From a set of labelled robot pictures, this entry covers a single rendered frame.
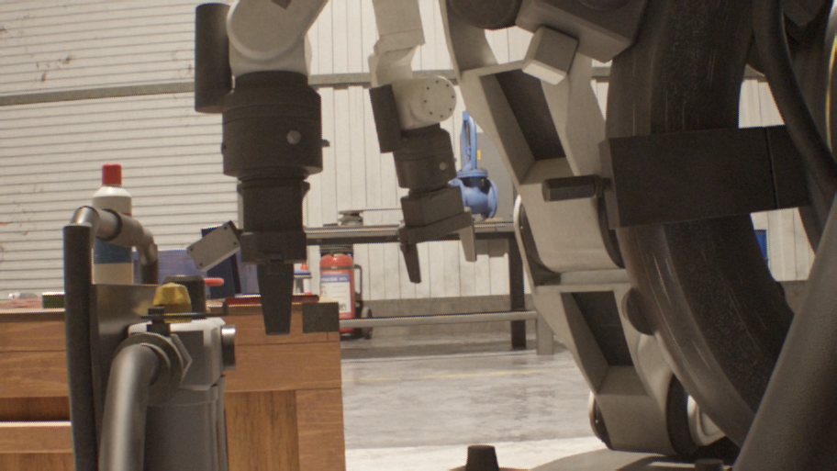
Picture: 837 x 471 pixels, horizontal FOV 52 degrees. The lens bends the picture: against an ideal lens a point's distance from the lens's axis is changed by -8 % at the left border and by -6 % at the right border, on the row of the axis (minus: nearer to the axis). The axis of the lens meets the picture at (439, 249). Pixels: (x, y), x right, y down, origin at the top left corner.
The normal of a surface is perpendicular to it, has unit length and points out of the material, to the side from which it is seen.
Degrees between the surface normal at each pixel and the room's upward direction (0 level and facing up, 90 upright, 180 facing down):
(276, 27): 90
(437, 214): 98
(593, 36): 158
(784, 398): 66
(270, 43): 90
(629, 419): 120
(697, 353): 115
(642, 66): 80
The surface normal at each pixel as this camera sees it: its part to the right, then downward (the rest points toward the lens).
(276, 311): 0.15, -0.04
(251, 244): -0.59, 0.00
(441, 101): 0.60, 0.09
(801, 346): -0.86, -0.38
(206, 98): -0.11, -0.04
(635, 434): -0.50, 0.50
